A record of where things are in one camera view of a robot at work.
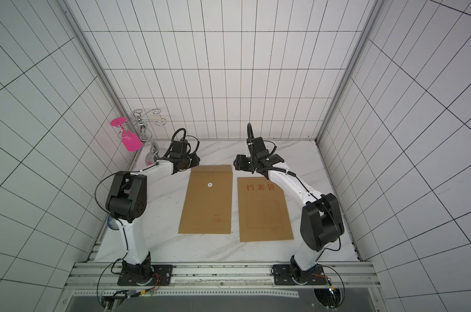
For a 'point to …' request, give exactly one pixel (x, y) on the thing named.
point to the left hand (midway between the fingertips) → (198, 161)
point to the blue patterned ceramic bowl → (112, 223)
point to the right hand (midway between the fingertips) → (241, 158)
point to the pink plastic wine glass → (131, 142)
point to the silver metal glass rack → (144, 132)
